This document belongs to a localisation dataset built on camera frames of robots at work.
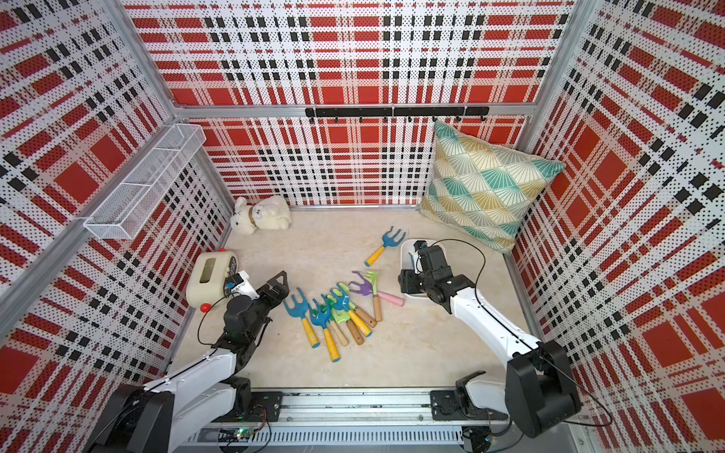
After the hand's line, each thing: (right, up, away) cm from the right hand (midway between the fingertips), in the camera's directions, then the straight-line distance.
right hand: (411, 277), depth 85 cm
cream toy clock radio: (-66, -1, +5) cm, 66 cm away
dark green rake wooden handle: (-27, -11, +5) cm, 29 cm away
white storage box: (+1, +3, +19) cm, 19 cm away
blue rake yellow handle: (-7, +10, +25) cm, 27 cm away
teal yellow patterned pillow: (+23, +28, +5) cm, 37 cm away
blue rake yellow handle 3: (-29, -13, +3) cm, 32 cm away
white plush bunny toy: (-52, +21, +19) cm, 59 cm away
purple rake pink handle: (-14, -6, +10) cm, 19 cm away
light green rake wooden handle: (-12, -1, +11) cm, 16 cm away
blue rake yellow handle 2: (-36, -12, +5) cm, 38 cm away
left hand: (-40, 0, +1) cm, 40 cm away
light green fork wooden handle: (-23, -13, +4) cm, 26 cm away
